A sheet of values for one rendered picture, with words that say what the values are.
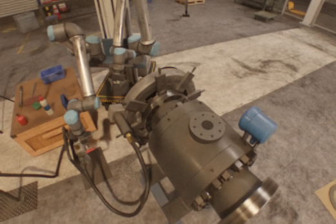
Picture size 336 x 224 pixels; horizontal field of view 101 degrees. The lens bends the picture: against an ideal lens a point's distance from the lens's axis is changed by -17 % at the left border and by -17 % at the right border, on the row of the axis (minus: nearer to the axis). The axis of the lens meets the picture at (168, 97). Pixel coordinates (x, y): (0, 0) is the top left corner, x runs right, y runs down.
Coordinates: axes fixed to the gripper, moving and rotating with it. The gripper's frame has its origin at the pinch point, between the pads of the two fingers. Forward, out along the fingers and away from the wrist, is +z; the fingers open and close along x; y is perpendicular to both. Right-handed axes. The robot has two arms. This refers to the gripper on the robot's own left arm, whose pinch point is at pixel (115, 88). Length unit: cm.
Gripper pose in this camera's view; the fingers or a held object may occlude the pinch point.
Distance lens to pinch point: 146.6
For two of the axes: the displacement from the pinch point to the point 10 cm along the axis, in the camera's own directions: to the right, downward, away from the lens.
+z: -1.9, 9.2, 3.5
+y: -1.6, 3.2, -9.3
